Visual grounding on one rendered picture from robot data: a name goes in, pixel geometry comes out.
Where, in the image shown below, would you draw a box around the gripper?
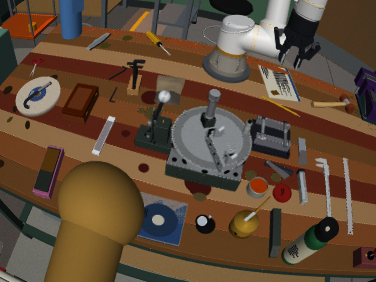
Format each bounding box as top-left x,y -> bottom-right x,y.
274,9 -> 322,70

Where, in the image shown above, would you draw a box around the dark grey holder rest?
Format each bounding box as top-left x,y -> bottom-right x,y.
250,115 -> 292,160

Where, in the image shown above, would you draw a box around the grey slide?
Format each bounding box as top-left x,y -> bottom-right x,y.
204,129 -> 227,173

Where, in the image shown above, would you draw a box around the grey round indexing plate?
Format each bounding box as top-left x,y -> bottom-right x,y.
171,105 -> 254,175

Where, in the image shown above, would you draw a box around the red round cap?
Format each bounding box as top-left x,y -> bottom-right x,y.
272,183 -> 293,204

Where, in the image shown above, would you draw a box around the lever with white ball knob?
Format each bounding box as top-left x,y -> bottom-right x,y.
146,89 -> 172,141

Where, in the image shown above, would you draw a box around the dark green lever housing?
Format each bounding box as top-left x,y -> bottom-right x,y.
134,115 -> 174,155

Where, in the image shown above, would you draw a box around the dark green dresser base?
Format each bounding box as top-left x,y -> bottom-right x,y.
164,145 -> 244,193

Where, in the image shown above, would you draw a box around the beige grinding wheel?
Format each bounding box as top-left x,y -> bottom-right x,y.
14,75 -> 62,118

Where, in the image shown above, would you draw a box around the yellow pencil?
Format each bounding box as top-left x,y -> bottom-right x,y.
261,95 -> 301,118

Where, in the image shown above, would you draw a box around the wooden mallet with red heads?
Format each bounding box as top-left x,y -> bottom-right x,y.
311,93 -> 356,115

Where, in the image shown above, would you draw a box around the black oval seat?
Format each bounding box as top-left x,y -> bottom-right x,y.
208,0 -> 255,16

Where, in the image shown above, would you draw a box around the purple vise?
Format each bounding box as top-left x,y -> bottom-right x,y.
353,67 -> 376,125

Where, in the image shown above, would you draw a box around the grey block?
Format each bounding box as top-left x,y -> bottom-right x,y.
297,136 -> 309,167

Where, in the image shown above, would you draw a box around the grey wedge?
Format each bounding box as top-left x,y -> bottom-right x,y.
264,159 -> 295,181

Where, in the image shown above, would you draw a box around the tan cloth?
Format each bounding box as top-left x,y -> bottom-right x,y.
155,74 -> 186,107

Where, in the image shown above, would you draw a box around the white grey bar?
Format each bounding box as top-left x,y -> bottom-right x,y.
296,168 -> 310,206

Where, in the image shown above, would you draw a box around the white caliper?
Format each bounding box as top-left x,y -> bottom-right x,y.
314,157 -> 334,218

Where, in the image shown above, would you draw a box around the grey tin with orange paste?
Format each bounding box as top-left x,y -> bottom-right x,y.
245,176 -> 270,200

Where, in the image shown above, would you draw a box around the yellow screwdriver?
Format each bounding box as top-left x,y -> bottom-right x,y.
145,30 -> 172,57

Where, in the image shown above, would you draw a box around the white ruler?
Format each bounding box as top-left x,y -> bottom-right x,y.
342,157 -> 355,236

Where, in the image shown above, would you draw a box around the black stand on wooden block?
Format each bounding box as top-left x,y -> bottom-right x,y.
126,58 -> 147,97

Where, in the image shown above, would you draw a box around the yellow brush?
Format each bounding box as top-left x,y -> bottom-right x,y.
243,195 -> 272,223

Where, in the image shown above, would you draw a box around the black rod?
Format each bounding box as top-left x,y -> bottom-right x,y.
107,66 -> 129,82

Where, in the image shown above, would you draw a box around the dark green block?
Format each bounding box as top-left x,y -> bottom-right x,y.
268,207 -> 283,259

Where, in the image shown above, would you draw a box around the green white spray bottle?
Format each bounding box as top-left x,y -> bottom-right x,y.
281,216 -> 341,267

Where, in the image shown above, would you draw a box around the black dial gauge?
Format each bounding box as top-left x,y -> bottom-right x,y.
194,214 -> 217,235

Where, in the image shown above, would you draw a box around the white dressing stick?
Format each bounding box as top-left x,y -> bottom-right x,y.
91,115 -> 117,157

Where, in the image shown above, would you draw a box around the blue square disc sleeve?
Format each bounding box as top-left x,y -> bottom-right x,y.
136,192 -> 189,247

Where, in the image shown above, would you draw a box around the maroon box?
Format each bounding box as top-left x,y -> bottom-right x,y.
352,246 -> 376,270

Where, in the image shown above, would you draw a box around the brown box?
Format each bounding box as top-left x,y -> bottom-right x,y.
61,82 -> 100,124

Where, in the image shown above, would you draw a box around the blue cylinder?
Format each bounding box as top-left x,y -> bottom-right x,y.
58,0 -> 84,41

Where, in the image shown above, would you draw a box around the red scissors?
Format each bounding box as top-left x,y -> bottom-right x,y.
28,57 -> 46,78

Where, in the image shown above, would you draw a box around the dark blue hook wrench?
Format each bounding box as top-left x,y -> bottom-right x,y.
22,80 -> 54,110

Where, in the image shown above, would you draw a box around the orange table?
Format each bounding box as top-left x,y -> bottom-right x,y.
0,12 -> 58,42

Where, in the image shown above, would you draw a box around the pink-edged sharpening stone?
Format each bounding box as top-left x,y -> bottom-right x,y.
32,145 -> 65,200

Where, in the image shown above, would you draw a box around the teal cabinet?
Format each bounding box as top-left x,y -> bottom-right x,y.
0,27 -> 19,85

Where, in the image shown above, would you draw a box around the white cable loop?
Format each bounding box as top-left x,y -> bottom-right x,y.
202,25 -> 222,47

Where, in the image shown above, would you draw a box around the grey post on dark block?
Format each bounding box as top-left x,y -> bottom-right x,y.
199,88 -> 222,129

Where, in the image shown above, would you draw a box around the grey metal frame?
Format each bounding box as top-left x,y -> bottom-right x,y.
151,0 -> 201,35

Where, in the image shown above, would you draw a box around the large tan mushroom-shaped post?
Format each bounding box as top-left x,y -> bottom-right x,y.
43,160 -> 146,282

